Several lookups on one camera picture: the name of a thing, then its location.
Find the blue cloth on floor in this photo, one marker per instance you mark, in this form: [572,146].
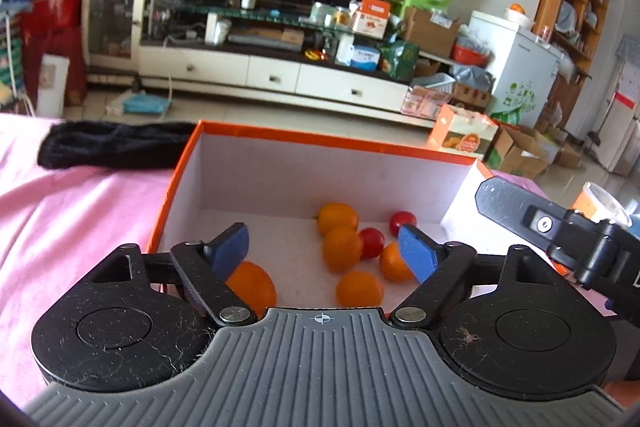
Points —
[145,104]

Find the white low tv cabinet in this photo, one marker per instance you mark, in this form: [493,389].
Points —
[259,76]

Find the white wire trolley rack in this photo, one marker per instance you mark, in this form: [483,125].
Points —
[14,96]

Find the green snack bag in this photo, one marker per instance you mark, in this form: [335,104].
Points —
[398,59]

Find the open brown cardboard box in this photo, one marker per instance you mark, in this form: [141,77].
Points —
[521,152]

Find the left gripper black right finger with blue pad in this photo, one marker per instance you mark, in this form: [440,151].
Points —
[508,324]

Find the white glass door cabinet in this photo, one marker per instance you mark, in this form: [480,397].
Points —
[111,33]

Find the orange fruit in box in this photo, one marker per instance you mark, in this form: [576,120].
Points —
[392,266]
[336,215]
[341,249]
[358,289]

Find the wooden bookshelf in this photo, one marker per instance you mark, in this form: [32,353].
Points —
[575,28]

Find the blue tissue pack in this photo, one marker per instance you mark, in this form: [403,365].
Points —
[364,58]

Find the orange white fruit carton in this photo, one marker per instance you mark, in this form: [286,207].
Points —
[462,132]

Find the orange cardboard shoe box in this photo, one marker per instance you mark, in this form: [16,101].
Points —
[275,181]

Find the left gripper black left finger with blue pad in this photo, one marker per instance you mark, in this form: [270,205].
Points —
[136,320]

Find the large orange fruit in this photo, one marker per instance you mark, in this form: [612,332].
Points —
[254,286]

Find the red tomato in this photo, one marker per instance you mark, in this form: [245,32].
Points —
[373,243]
[399,219]

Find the black folded cloth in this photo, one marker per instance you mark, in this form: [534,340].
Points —
[114,146]

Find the white paper bag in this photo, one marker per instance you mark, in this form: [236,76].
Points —
[51,86]

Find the red shopping bag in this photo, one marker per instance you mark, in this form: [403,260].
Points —
[54,27]

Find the white mini fridge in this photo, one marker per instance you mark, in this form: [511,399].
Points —
[524,69]

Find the orange white medicine box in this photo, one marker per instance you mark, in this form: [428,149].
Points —
[370,18]

